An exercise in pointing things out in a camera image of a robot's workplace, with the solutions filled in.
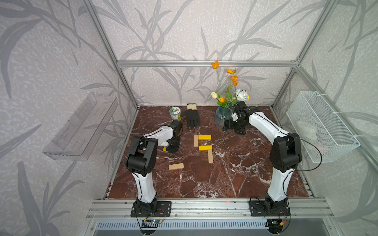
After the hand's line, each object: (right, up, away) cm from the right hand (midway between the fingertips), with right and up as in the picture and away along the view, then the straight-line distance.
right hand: (228, 129), depth 93 cm
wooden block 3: (-12, -17, -2) cm, 21 cm away
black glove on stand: (-24, +9, +21) cm, 33 cm away
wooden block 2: (-21, -8, +6) cm, 23 cm away
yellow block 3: (-15, -13, +3) cm, 20 cm away
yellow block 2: (-15, -6, +10) cm, 19 cm away
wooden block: (-33, -22, -4) cm, 40 cm away
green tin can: (-36, +11, +12) cm, 40 cm away
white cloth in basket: (+38, +1, -16) cm, 42 cm away
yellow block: (-41, -12, -1) cm, 43 cm away
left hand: (-33, -12, +3) cm, 35 cm away
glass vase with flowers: (-2, +19, -8) cm, 21 cm away
